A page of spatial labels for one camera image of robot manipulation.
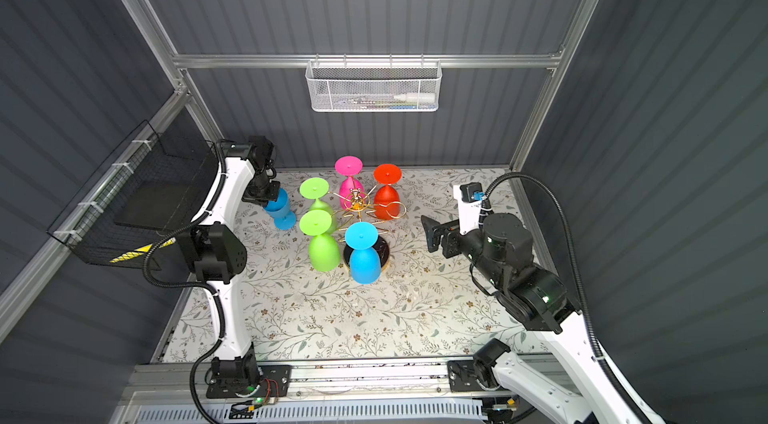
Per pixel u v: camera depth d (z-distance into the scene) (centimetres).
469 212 51
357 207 74
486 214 50
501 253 43
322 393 72
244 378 65
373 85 124
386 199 83
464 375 74
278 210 87
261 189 79
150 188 76
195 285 59
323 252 74
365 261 70
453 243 54
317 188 76
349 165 81
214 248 56
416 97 89
